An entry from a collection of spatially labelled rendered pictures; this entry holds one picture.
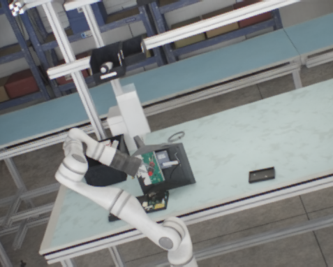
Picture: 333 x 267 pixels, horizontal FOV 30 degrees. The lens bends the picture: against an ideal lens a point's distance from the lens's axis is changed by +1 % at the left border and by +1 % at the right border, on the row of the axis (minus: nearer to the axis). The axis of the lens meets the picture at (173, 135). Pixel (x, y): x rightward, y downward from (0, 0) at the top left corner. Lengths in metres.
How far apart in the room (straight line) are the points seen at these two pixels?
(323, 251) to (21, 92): 3.87
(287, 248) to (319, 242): 0.19
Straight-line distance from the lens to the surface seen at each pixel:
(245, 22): 6.34
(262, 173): 2.70
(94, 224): 2.79
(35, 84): 6.63
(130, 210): 2.21
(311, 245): 3.92
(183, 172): 2.79
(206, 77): 4.17
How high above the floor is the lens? 2.33
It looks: 24 degrees down
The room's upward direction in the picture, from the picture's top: 19 degrees counter-clockwise
